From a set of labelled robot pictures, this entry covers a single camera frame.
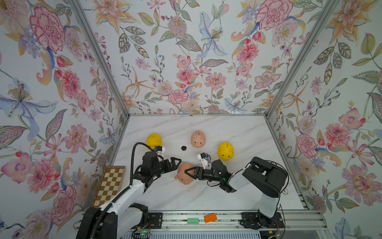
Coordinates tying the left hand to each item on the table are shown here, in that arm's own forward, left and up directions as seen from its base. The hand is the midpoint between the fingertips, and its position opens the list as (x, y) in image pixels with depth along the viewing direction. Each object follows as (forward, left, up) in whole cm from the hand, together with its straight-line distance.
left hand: (178, 162), depth 83 cm
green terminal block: (-27, -8, -9) cm, 30 cm away
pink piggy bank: (-7, -3, -4) cm, 9 cm away
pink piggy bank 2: (+17, -12, -2) cm, 21 cm away
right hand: (-4, -5, -4) cm, 7 cm away
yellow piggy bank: (+16, +16, -2) cm, 23 cm away
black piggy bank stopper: (+16, -2, -11) cm, 19 cm away
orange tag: (-26, -16, -10) cm, 32 cm away
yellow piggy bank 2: (+8, -28, -2) cm, 29 cm away
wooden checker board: (-10, +38, -8) cm, 40 cm away
